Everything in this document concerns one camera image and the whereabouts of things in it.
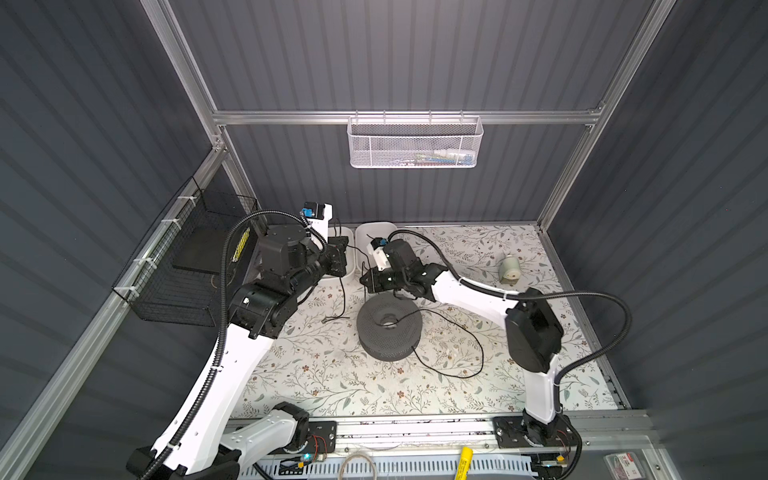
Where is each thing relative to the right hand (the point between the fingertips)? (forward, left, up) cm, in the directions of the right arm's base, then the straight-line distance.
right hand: (362, 282), depth 85 cm
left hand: (-4, +1, +23) cm, 24 cm away
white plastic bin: (+32, +2, -13) cm, 35 cm away
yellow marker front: (-41, -26, -14) cm, 50 cm away
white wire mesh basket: (+56, -17, +11) cm, 60 cm away
